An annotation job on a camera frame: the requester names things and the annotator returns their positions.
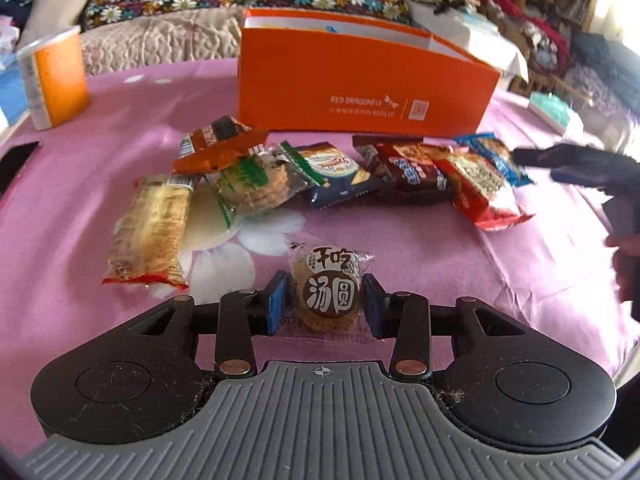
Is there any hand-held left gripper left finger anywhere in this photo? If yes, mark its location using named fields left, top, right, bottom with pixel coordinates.
left=125, top=271, right=288, bottom=378

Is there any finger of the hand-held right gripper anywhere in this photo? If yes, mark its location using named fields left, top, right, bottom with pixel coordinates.
left=550, top=167, right=618, bottom=195
left=512, top=144, right=601, bottom=170

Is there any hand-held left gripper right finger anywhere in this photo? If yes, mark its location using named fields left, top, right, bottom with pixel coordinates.
left=364, top=276, right=526, bottom=378

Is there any round cookie packet brown label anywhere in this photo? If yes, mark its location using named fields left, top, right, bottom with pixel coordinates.
left=287, top=242, right=376, bottom=341

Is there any green clear cookie packet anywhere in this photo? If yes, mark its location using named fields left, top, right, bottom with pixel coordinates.
left=207, top=152, right=301, bottom=231

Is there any orange cardboard box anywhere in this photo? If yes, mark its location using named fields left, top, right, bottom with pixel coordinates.
left=236, top=7, right=502, bottom=137

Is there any person's right hand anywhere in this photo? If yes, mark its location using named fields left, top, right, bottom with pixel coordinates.
left=605, top=232, right=640, bottom=306

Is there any green tissue pack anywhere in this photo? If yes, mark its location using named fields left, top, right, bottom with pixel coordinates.
left=529, top=92, right=583, bottom=133

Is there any red snack packet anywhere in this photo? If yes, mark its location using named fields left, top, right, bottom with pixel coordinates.
left=432, top=145, right=535, bottom=232

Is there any dark clothes pile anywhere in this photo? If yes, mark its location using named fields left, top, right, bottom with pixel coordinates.
left=570, top=32, right=640, bottom=111

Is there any red cloth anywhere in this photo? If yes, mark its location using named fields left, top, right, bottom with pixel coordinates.
left=482, top=0, right=571, bottom=76

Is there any pink floral tablecloth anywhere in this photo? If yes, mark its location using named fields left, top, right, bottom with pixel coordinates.
left=0, top=57, right=640, bottom=456

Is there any white cloth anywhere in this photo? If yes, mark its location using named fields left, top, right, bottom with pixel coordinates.
left=425, top=7, right=530, bottom=83

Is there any dark blue cookie packet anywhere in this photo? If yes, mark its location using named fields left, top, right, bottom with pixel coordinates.
left=280, top=140, right=383, bottom=209

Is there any cream rice cracker packet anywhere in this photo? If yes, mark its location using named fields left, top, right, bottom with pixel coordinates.
left=102, top=175, right=196, bottom=291

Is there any brown snack packet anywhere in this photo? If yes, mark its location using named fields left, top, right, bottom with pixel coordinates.
left=352, top=134, right=448, bottom=206

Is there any orange snack packet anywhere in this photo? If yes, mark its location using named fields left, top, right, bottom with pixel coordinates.
left=172, top=115, right=268, bottom=173

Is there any beige quilted sofa cover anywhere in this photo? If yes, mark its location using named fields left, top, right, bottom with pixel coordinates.
left=80, top=7, right=246, bottom=78

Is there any black smartphone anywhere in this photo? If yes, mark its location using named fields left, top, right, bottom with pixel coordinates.
left=0, top=140, right=42, bottom=201

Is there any orange and white cup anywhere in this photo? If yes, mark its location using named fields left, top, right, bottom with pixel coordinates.
left=15, top=25, right=92, bottom=131

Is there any blue striped blanket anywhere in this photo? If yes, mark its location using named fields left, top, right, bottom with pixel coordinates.
left=0, top=65, right=31, bottom=126

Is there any beige pillow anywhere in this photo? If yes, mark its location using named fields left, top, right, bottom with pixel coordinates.
left=22, top=0, right=103, bottom=51

